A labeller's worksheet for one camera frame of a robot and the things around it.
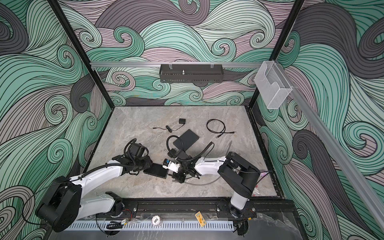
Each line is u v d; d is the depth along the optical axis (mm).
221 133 1043
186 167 684
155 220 652
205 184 821
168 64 936
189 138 1020
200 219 698
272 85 778
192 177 833
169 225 635
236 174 456
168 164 757
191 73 974
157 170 856
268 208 744
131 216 710
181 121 1104
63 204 403
